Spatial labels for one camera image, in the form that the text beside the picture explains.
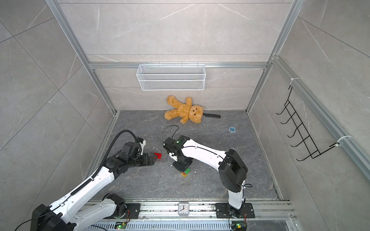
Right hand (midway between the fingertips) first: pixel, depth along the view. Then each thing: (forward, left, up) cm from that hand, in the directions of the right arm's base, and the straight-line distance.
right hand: (186, 168), depth 81 cm
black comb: (+48, -22, -8) cm, 53 cm away
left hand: (+6, +19, +5) cm, 21 cm away
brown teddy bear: (+46, 0, 0) cm, 46 cm away
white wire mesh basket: (+57, +10, +23) cm, 62 cm away
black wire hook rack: (+8, -57, +23) cm, 62 cm away
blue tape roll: (+32, -35, -7) cm, 48 cm away
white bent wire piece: (+18, +23, -7) cm, 30 cm away
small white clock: (-20, +1, -6) cm, 20 cm away
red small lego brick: (-1, +1, -5) cm, 5 cm away
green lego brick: (-5, -1, +7) cm, 9 cm away
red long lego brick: (+11, +18, -6) cm, 22 cm away
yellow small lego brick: (-2, +1, -7) cm, 7 cm away
